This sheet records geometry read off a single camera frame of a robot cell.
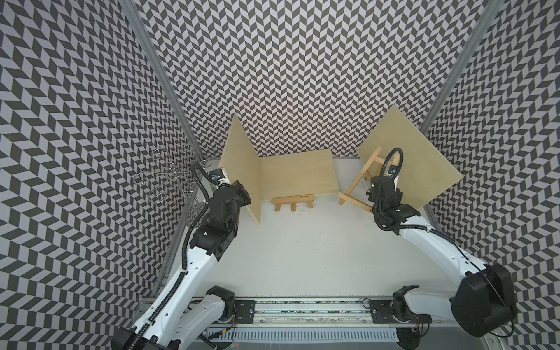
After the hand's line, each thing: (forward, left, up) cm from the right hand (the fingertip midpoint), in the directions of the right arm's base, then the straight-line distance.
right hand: (386, 189), depth 82 cm
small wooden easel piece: (+5, +35, -14) cm, 38 cm away
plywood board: (+29, +62, -14) cm, 70 cm away
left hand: (-3, +54, +9) cm, 55 cm away
